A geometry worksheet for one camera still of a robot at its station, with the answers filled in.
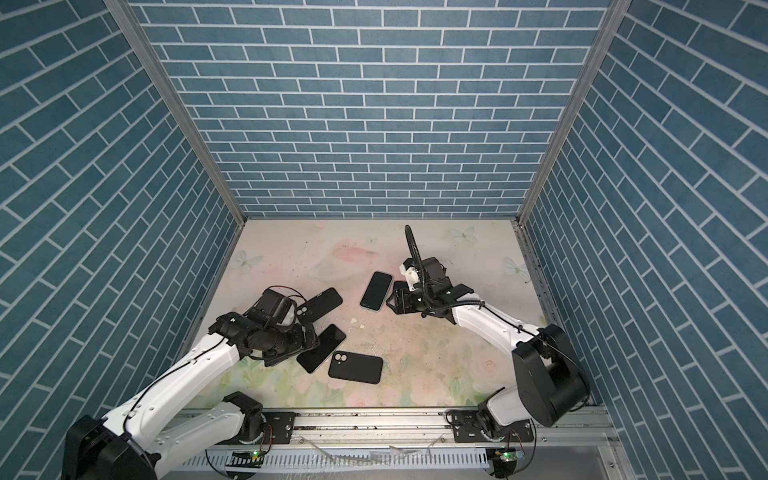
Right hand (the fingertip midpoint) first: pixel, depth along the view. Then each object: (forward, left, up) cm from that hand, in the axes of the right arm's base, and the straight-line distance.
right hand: (391, 298), depth 85 cm
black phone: (+12, -1, -11) cm, 16 cm away
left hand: (-15, +21, -2) cm, 26 cm away
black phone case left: (-1, +25, -9) cm, 27 cm away
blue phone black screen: (+9, +6, -11) cm, 15 cm away
